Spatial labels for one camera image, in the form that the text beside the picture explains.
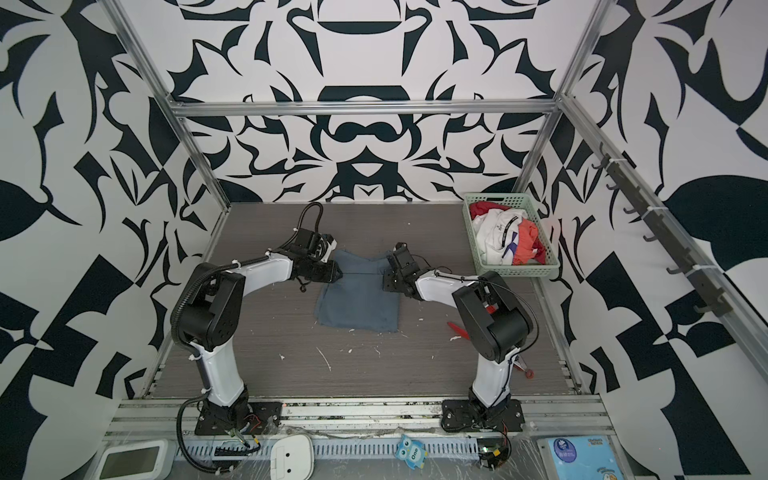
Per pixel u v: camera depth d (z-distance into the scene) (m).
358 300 0.92
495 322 0.49
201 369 0.56
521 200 1.15
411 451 0.69
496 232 1.01
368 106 0.93
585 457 0.65
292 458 0.67
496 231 1.02
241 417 0.66
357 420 0.76
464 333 0.88
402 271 0.76
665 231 0.55
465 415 0.75
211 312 0.51
